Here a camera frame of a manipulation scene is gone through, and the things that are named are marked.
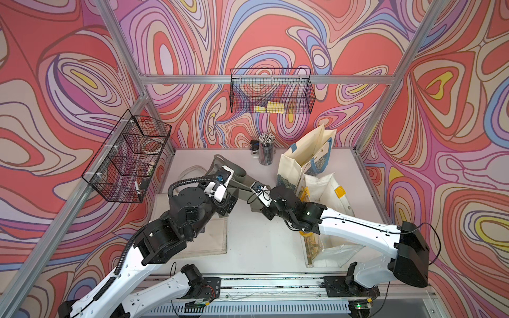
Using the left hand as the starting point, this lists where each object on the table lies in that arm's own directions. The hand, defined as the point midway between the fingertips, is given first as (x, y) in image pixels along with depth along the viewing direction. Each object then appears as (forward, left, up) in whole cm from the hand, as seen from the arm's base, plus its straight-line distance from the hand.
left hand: (230, 180), depth 60 cm
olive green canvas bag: (+9, -1, -13) cm, 15 cm away
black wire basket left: (+17, +44, -10) cm, 48 cm away
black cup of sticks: (+39, -13, -25) cm, 48 cm away
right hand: (+4, -10, -20) cm, 22 cm away
